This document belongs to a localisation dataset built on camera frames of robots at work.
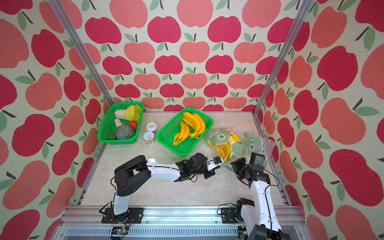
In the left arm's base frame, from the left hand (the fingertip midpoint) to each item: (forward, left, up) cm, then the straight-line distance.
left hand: (220, 170), depth 81 cm
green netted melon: (+25, +60, +2) cm, 65 cm away
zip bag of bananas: (+17, -6, +2) cm, 18 cm away
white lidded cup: (+33, +44, -2) cm, 55 cm away
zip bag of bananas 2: (+18, -22, -2) cm, 29 cm away
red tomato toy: (+35, +57, -1) cm, 67 cm away
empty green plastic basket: (+27, +33, -4) cm, 43 cm away
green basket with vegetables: (+37, +76, -4) cm, 85 cm away
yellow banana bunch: (+35, +12, +1) cm, 37 cm away
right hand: (+3, -8, 0) cm, 8 cm away
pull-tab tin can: (+24, +44, -3) cm, 50 cm away
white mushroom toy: (+40, +71, -5) cm, 82 cm away
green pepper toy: (+26, +70, -3) cm, 75 cm away
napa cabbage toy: (+43, +59, +2) cm, 73 cm away
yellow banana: (+25, +22, -1) cm, 33 cm away
